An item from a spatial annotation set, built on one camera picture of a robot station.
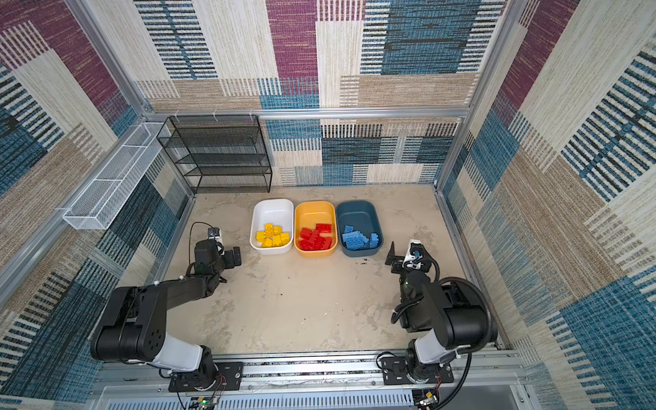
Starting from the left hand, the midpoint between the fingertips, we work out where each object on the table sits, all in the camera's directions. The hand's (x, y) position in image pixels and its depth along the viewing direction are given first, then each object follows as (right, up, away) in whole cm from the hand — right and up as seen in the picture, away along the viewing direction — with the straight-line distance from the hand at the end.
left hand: (225, 248), depth 95 cm
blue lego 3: (+48, +3, +3) cm, 48 cm away
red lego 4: (+33, 0, +4) cm, 34 cm away
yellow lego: (+21, +4, +4) cm, 22 cm away
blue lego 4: (+47, +1, +2) cm, 47 cm away
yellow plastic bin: (+29, +12, +13) cm, 34 cm away
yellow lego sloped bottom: (+18, +6, +8) cm, 20 cm away
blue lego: (+46, +7, +9) cm, 47 cm away
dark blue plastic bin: (+53, +12, +13) cm, 55 cm away
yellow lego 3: (+14, +2, +4) cm, 15 cm away
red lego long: (+37, +2, +4) cm, 37 cm away
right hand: (+66, +1, -7) cm, 66 cm away
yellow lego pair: (+14, +6, +10) cm, 18 cm away
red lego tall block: (+29, +5, +8) cm, 30 cm away
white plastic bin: (+17, +13, +16) cm, 27 cm away
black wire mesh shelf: (-8, +38, +14) cm, 41 cm away
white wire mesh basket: (-25, +16, -23) cm, 38 cm away
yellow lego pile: (+18, +2, +5) cm, 19 cm away
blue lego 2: (+55, +3, +1) cm, 55 cm away
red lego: (+36, +7, +8) cm, 38 cm away
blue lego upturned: (+51, +4, +4) cm, 51 cm away
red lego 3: (+29, +1, +4) cm, 30 cm away
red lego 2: (+33, +3, +4) cm, 33 cm away
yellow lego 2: (+11, +4, +7) cm, 14 cm away
